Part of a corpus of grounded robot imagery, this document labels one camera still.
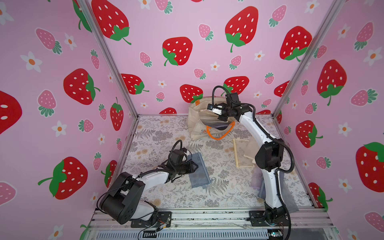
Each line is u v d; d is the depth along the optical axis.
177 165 0.70
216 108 0.81
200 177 0.91
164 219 0.74
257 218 0.74
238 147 1.02
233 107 0.73
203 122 0.88
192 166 0.78
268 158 0.58
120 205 0.43
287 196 0.82
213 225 0.73
